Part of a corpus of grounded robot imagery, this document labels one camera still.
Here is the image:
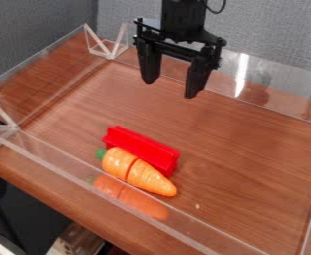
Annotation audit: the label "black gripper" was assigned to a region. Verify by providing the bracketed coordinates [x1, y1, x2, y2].
[133, 0, 225, 99]

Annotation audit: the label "red plastic block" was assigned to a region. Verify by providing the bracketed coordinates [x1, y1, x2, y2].
[102, 126, 180, 177]

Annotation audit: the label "clear acrylic tray walls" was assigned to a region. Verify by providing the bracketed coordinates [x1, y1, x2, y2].
[0, 27, 311, 255]

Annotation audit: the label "orange toy carrot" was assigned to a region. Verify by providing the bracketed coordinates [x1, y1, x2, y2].
[95, 147, 177, 197]

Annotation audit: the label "black cable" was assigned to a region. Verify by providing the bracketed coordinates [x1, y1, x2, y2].
[202, 0, 226, 15]

